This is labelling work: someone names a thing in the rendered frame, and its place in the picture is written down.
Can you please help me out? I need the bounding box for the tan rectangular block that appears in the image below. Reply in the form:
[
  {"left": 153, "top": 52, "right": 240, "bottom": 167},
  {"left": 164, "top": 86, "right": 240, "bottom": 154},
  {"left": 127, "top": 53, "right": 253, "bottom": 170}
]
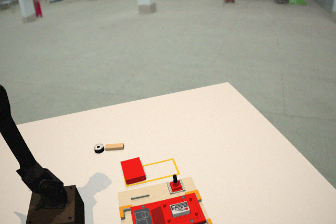
[{"left": 105, "top": 143, "right": 124, "bottom": 151}]

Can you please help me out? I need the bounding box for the small black and silver toy wheel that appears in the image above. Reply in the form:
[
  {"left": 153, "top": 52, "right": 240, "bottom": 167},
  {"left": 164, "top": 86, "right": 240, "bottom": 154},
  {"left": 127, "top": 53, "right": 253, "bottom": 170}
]
[{"left": 94, "top": 144, "right": 104, "bottom": 154}]

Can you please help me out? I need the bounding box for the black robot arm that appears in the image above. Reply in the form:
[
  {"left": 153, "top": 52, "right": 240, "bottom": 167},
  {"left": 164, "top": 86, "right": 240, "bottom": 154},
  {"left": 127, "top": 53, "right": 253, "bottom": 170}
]
[{"left": 0, "top": 85, "right": 67, "bottom": 209}]

